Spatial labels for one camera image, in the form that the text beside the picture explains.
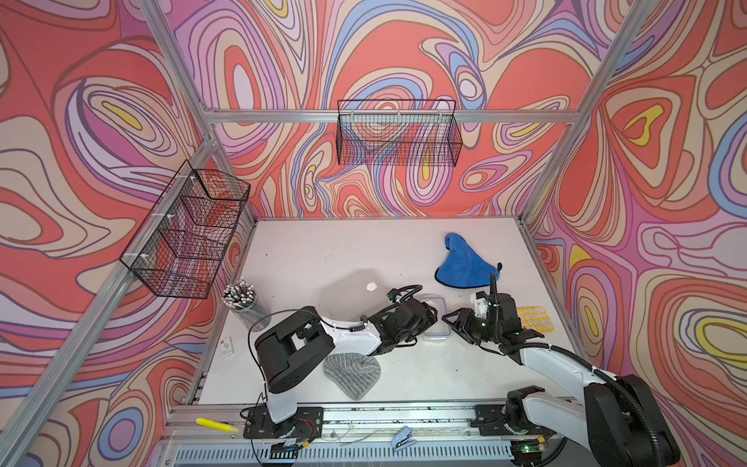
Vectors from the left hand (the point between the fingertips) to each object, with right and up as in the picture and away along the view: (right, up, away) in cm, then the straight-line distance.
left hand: (440, 320), depth 84 cm
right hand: (+3, -3, +1) cm, 4 cm away
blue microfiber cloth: (+12, +15, +17) cm, 25 cm away
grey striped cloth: (-25, -14, -4) cm, 29 cm away
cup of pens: (-55, +8, -7) cm, 57 cm away
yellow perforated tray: (+32, -1, +7) cm, 33 cm away
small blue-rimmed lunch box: (+1, -4, +2) cm, 4 cm away
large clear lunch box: (-27, +6, +10) cm, 29 cm away
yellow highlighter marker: (-60, -24, -11) cm, 66 cm away
